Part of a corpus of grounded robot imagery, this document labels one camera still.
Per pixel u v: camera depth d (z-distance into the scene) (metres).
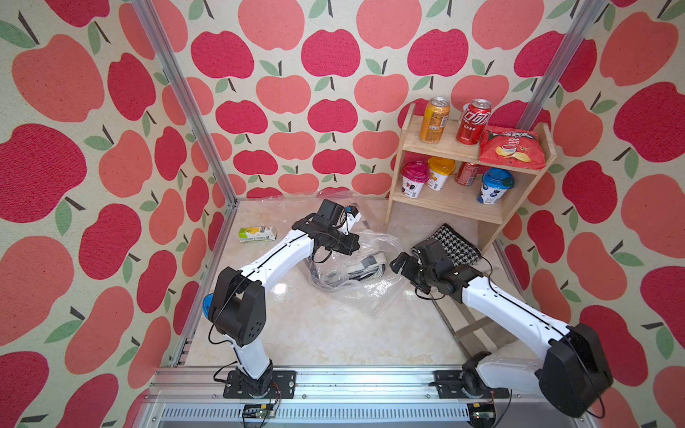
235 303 0.48
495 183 0.84
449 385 0.73
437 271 0.63
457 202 0.93
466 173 0.93
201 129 0.96
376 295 0.90
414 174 0.86
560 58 0.78
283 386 0.74
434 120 0.71
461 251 0.99
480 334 0.81
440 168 0.88
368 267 0.93
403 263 0.76
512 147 0.70
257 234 1.04
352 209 0.78
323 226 0.67
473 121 0.71
